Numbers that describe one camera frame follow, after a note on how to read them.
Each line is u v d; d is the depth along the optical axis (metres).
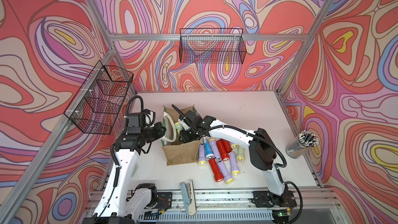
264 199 0.74
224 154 0.85
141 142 0.51
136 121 0.55
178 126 0.83
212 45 0.96
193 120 0.67
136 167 0.82
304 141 0.75
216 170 0.80
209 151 0.86
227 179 0.77
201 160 0.83
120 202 0.39
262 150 0.50
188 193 0.73
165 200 0.73
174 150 0.77
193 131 0.63
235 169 0.80
